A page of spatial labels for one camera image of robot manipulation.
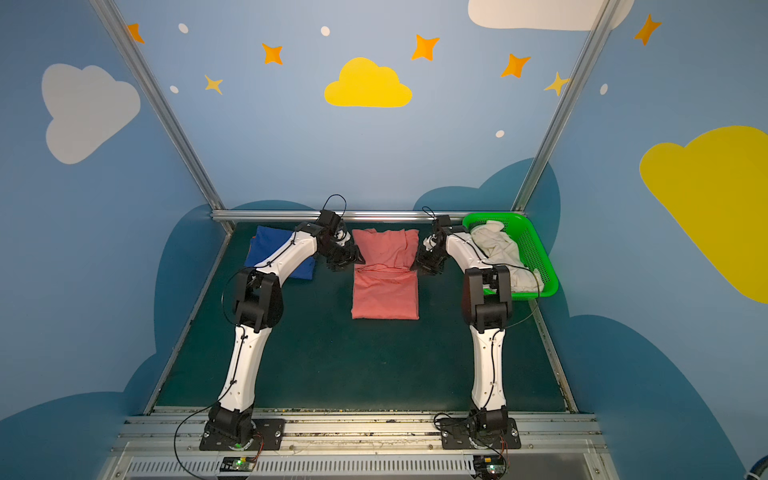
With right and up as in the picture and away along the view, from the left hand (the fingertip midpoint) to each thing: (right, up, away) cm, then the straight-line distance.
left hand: (360, 262), depth 101 cm
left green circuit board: (-27, -48, -30) cm, 63 cm away
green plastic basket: (+62, +6, +9) cm, 63 cm away
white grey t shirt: (+51, +5, +8) cm, 52 cm away
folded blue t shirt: (-38, +8, +10) cm, 40 cm away
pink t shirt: (+8, -8, 0) cm, 12 cm away
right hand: (+19, -1, +1) cm, 20 cm away
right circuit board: (+34, -49, -30) cm, 67 cm away
